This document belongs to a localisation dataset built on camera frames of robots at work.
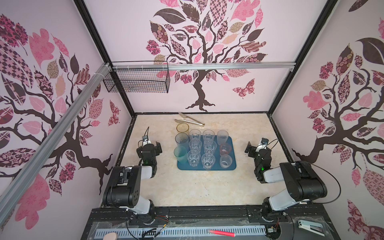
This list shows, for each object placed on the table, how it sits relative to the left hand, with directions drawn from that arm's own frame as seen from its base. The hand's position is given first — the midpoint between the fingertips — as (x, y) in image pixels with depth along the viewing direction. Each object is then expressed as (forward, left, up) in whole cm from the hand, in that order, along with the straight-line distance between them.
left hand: (150, 145), depth 93 cm
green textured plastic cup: (-5, -20, -1) cm, 21 cm away
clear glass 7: (-9, -48, -5) cm, 49 cm away
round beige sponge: (-46, +11, -6) cm, 48 cm away
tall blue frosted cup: (+4, -20, +1) cm, 21 cm away
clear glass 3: (+3, -29, -3) cm, 29 cm away
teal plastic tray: (+8, -55, -6) cm, 55 cm away
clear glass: (+10, -29, -1) cm, 31 cm away
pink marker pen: (-46, -42, -6) cm, 62 cm away
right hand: (0, -68, +3) cm, 69 cm away
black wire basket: (+57, +18, +10) cm, 61 cm away
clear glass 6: (-9, -37, -3) cm, 38 cm away
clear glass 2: (+10, -38, -3) cm, 40 cm away
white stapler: (-44, -86, -4) cm, 97 cm away
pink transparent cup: (-1, -49, -2) cm, 49 cm away
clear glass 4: (0, -38, -2) cm, 38 cm away
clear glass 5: (-6, -28, -5) cm, 29 cm away
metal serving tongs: (+25, -16, -5) cm, 31 cm away
